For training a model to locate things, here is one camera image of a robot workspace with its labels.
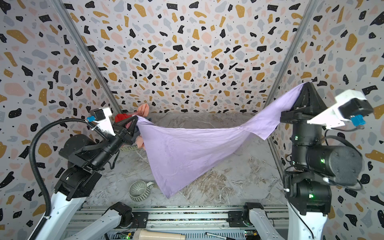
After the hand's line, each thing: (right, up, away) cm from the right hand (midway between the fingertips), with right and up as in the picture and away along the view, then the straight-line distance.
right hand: (303, 81), depth 35 cm
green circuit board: (-60, -62, +35) cm, 93 cm away
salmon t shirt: (-66, +1, +72) cm, 98 cm away
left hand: (-48, -6, +18) cm, 51 cm away
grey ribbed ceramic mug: (-59, -46, +48) cm, 89 cm away
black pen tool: (-16, -62, +35) cm, 73 cm away
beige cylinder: (-50, -59, +32) cm, 84 cm away
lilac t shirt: (-36, -23, +35) cm, 55 cm away
